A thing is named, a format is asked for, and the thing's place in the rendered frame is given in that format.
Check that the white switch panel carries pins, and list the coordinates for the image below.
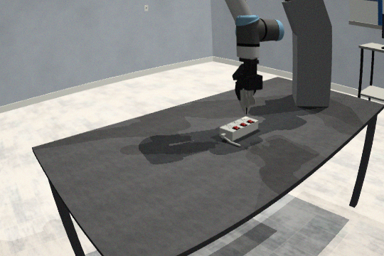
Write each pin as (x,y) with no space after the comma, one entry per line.
(231,132)

